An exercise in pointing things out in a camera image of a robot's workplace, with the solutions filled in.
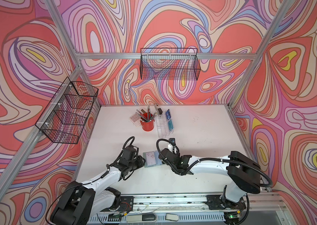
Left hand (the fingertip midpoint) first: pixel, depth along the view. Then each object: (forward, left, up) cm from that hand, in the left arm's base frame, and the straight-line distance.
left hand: (147, 160), depth 88 cm
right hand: (+2, -13, +3) cm, 13 cm away
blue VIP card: (+32, -15, +8) cm, 36 cm away
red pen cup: (+25, +1, +4) cm, 25 cm away
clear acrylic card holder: (+26, -12, +3) cm, 29 cm away
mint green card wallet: (+1, -3, 0) cm, 3 cm away
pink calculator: (+33, +10, +1) cm, 35 cm away
